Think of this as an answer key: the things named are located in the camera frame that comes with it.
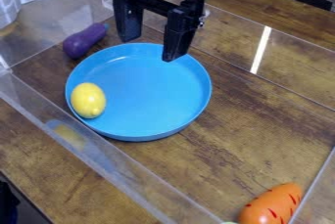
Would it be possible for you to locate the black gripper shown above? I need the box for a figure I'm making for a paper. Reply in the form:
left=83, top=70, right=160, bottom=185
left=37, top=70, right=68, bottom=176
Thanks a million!
left=112, top=0, right=205, bottom=62

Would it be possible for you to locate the clear acrylic enclosure wall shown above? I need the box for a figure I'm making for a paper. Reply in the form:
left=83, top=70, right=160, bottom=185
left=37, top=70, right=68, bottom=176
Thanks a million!
left=0, top=0, right=335, bottom=224

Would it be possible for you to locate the blue round tray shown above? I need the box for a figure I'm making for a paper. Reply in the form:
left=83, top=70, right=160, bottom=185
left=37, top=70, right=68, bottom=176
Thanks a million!
left=65, top=43, right=211, bottom=142

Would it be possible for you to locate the purple toy eggplant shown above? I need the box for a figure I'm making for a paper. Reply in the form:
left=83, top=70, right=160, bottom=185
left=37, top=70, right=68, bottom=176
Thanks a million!
left=63, top=22, right=108, bottom=60

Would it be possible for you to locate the yellow toy lemon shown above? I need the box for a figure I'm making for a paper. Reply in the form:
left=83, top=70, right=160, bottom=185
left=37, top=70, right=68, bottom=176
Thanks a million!
left=71, top=82, right=106, bottom=118

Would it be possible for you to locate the orange toy carrot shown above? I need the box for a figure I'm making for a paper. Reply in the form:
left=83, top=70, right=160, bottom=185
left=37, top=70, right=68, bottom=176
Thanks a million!
left=238, top=183, right=303, bottom=224

